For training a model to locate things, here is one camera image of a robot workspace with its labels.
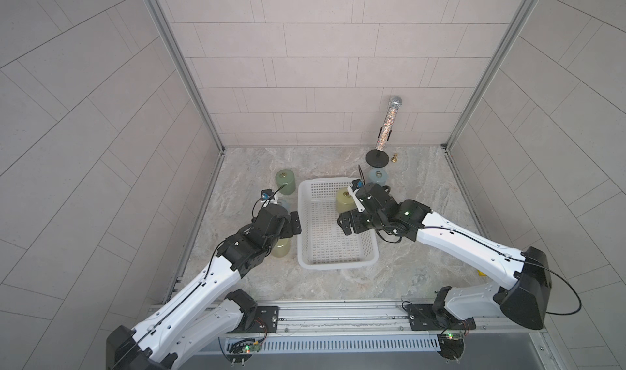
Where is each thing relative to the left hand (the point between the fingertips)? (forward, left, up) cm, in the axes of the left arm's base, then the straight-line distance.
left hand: (291, 215), depth 77 cm
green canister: (+21, +5, -7) cm, 22 cm away
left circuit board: (-34, +11, -13) cm, 38 cm away
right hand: (-2, -18, +1) cm, 18 cm away
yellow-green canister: (-7, +3, -9) cm, 12 cm away
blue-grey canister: (+9, +4, -8) cm, 13 cm away
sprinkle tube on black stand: (+37, -36, -12) cm, 53 cm away
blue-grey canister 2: (+21, -32, -6) cm, 39 cm away
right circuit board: (-33, -47, -15) cm, 59 cm away
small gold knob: (+37, -43, -13) cm, 58 cm away
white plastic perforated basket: (-4, -10, -13) cm, 17 cm away
